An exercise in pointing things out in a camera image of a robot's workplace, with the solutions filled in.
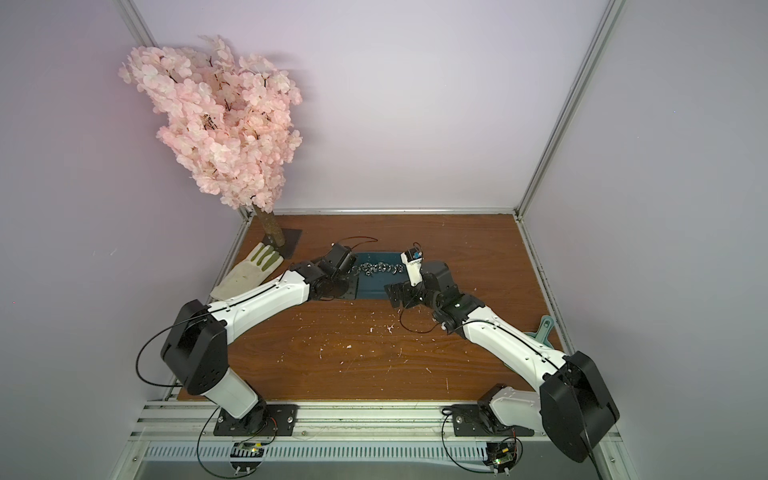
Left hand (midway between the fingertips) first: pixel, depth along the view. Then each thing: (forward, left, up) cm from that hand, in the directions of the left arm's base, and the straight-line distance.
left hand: (358, 288), depth 87 cm
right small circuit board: (-39, -37, -12) cm, 55 cm away
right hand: (-1, -12, +8) cm, 15 cm away
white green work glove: (+16, +37, -9) cm, 41 cm away
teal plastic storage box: (-4, -5, +7) cm, 10 cm away
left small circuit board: (-39, +25, -12) cm, 48 cm away
